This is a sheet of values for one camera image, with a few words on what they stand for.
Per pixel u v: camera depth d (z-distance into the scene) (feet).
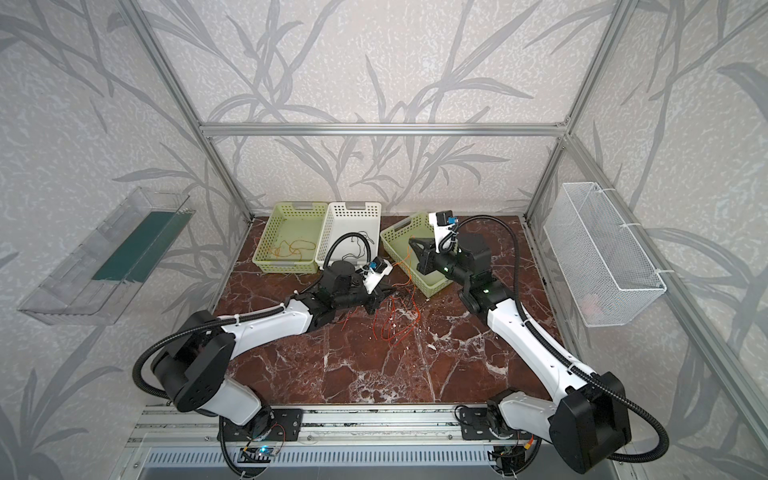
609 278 1.97
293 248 3.62
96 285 2.09
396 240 3.65
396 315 3.07
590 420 1.26
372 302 2.43
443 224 2.07
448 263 2.11
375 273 2.37
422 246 2.27
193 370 1.44
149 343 2.58
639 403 1.24
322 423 2.47
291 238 3.71
